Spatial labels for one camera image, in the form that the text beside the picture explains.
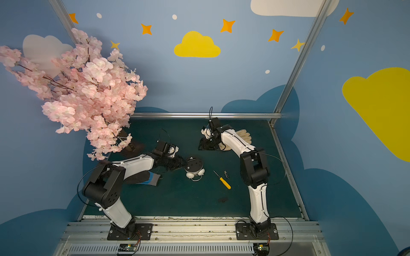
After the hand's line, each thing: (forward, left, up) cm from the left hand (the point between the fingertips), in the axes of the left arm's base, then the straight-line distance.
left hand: (186, 162), depth 93 cm
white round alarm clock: (-3, -5, -1) cm, 6 cm away
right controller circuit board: (-41, -39, -8) cm, 57 cm away
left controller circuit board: (-42, +23, -6) cm, 48 cm away
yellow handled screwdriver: (-11, -23, -5) cm, 26 cm away
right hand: (+8, -9, +3) cm, 13 cm away
